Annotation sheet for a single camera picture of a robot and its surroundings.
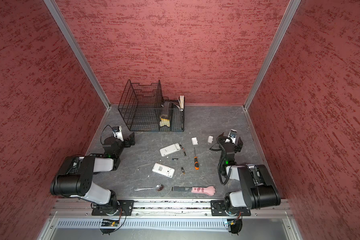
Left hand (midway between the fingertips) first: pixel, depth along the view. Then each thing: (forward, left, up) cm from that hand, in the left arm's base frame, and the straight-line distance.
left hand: (127, 135), depth 94 cm
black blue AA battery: (-13, -31, -7) cm, 34 cm away
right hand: (-3, -65, +4) cm, 65 cm away
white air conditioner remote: (-20, -25, -5) cm, 33 cm away
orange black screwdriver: (-16, -44, -6) cm, 47 cm away
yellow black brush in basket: (+16, -22, -3) cm, 27 cm away
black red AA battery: (-8, -37, -7) cm, 38 cm away
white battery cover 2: (+1, -44, -7) cm, 45 cm away
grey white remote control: (-6, -27, -6) cm, 29 cm away
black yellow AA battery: (-20, -36, -7) cm, 42 cm away
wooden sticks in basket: (+18, -35, +14) cm, 42 cm away
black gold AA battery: (-4, -35, -7) cm, 36 cm away
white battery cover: (+3, -55, -8) cm, 56 cm away
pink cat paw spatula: (-31, -51, -5) cm, 60 cm away
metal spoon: (-30, -24, -5) cm, 39 cm away
